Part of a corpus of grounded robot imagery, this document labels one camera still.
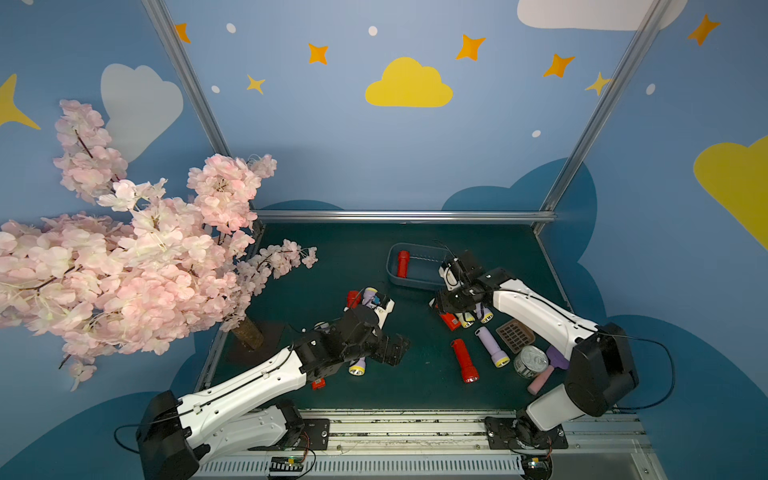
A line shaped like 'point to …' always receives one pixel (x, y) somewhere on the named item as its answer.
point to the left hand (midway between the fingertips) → (397, 333)
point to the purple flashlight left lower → (358, 369)
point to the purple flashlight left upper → (368, 295)
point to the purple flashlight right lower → (499, 358)
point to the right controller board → (535, 467)
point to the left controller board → (286, 464)
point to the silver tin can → (530, 361)
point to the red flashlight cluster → (403, 262)
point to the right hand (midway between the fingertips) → (444, 302)
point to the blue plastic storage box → (425, 262)
